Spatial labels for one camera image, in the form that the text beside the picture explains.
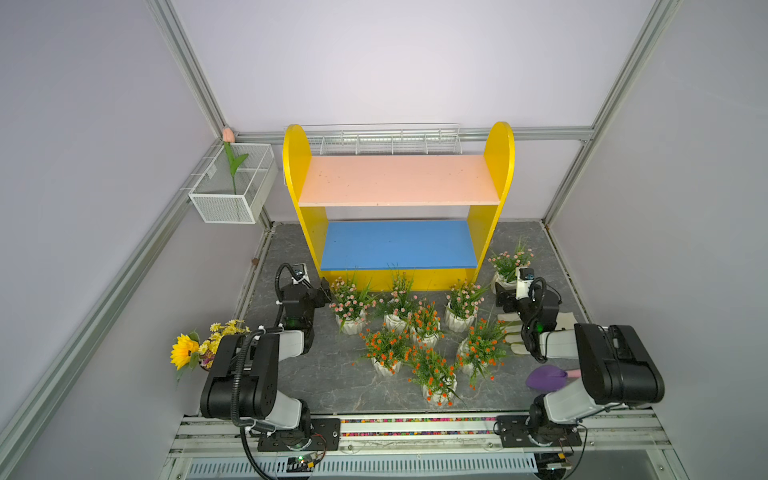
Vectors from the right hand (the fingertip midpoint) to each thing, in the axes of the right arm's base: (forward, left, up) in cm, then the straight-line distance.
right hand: (511, 280), depth 94 cm
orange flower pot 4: (-25, +16, +7) cm, 30 cm away
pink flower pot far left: (-11, +49, +7) cm, 51 cm away
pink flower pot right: (-12, +18, +5) cm, 22 cm away
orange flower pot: (-17, +29, +5) cm, 34 cm away
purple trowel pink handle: (-28, -5, -6) cm, 29 cm away
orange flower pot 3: (-31, +28, +7) cm, 42 cm away
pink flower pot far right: (+4, +2, +3) cm, 5 cm away
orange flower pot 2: (-25, +39, +8) cm, 47 cm away
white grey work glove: (-27, +2, +16) cm, 31 cm away
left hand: (-1, +63, +1) cm, 63 cm away
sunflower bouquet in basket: (-28, +82, +16) cm, 88 cm away
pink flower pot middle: (-11, +36, +5) cm, 38 cm away
